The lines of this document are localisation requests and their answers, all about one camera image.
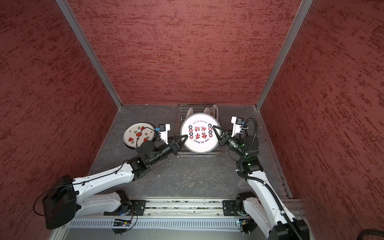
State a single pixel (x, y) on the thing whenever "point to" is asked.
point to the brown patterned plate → (206, 110)
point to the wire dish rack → (184, 110)
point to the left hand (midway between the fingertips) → (188, 139)
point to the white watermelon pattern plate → (138, 132)
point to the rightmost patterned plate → (216, 111)
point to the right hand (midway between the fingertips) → (210, 129)
